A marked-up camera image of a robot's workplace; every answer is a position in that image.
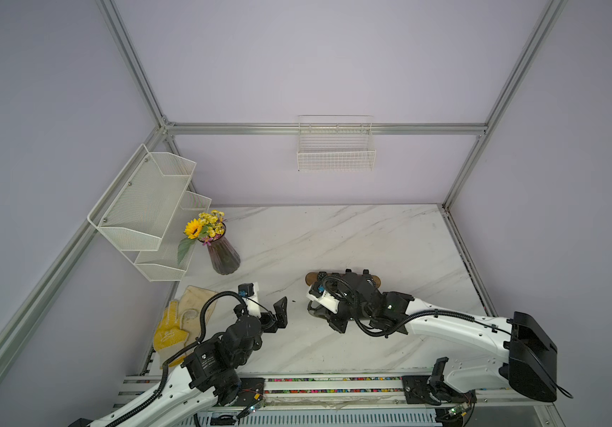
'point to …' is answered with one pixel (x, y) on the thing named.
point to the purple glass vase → (224, 257)
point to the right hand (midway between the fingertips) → (321, 312)
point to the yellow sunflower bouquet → (206, 228)
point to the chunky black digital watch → (366, 273)
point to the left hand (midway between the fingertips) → (272, 303)
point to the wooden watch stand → (312, 277)
